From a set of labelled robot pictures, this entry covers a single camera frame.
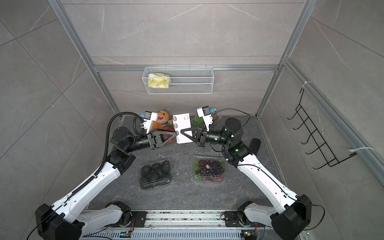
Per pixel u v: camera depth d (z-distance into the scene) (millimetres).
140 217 735
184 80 1009
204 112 526
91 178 457
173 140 568
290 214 371
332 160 575
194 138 553
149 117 553
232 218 733
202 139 520
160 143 546
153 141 534
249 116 1263
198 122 538
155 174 834
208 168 833
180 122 561
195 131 546
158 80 858
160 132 551
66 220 391
